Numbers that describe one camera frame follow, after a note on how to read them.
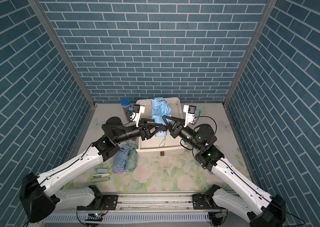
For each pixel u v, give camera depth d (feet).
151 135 1.89
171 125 2.01
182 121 1.86
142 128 1.83
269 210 1.26
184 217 2.53
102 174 2.65
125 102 3.12
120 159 2.66
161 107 1.88
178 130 1.77
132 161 2.75
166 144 2.10
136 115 1.87
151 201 2.48
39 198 1.22
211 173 2.72
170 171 2.79
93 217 2.37
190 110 1.79
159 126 1.95
